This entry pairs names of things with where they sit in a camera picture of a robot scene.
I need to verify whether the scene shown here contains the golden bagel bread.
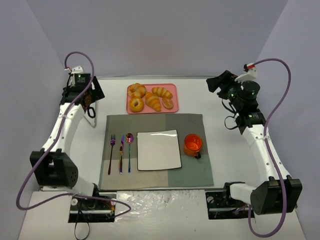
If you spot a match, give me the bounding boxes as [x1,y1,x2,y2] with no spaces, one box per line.
[129,97,144,113]

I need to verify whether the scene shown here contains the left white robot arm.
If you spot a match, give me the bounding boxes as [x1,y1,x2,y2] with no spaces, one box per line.
[29,65,105,196]

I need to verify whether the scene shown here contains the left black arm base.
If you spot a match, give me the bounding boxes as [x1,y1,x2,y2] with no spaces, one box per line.
[68,196,116,223]

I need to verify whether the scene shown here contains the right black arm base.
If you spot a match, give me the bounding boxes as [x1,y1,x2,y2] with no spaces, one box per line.
[204,181,255,220]

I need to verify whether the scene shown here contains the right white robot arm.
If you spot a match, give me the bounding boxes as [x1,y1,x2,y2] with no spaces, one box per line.
[206,68,303,215]

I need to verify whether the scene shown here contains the twisted bun bread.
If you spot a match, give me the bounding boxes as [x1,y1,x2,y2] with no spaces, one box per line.
[127,83,147,98]

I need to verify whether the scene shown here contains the small orange glazed bread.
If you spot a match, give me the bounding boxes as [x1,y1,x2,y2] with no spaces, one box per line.
[162,96,174,109]

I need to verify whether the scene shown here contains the iridescent fork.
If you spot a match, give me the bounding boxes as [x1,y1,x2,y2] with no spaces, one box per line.
[107,134,116,175]

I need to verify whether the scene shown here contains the iridescent spoon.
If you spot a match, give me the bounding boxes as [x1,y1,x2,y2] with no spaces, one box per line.
[126,133,134,173]

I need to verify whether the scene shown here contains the iridescent knife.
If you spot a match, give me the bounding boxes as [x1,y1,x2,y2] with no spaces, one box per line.
[118,135,125,174]

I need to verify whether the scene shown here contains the pink plastic tray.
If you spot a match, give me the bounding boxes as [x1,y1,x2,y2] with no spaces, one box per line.
[126,83,179,114]

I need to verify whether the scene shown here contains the grey patchwork placemat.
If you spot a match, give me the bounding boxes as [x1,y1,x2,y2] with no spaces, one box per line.
[98,113,214,190]

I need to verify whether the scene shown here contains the large striped croissant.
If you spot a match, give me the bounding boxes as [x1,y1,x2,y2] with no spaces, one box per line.
[145,91,162,112]

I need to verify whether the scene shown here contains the orange mug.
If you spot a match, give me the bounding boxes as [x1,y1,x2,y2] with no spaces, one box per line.
[183,134,203,160]

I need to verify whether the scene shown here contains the small striped croissant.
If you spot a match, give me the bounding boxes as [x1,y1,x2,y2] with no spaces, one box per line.
[151,87,173,99]

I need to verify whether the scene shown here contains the white square plate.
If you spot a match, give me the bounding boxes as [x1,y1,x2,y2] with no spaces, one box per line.
[137,129,182,171]

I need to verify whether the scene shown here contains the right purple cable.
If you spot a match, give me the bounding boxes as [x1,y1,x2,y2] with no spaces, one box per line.
[247,58,293,238]

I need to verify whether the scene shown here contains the purple cable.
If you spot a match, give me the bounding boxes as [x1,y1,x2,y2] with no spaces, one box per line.
[16,51,132,218]
[247,58,293,238]

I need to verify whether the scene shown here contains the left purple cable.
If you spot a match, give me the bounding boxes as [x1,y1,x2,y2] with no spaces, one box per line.
[16,51,132,218]

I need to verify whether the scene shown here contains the thin black cable loop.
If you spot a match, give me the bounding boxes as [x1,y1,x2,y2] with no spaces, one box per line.
[74,199,91,239]

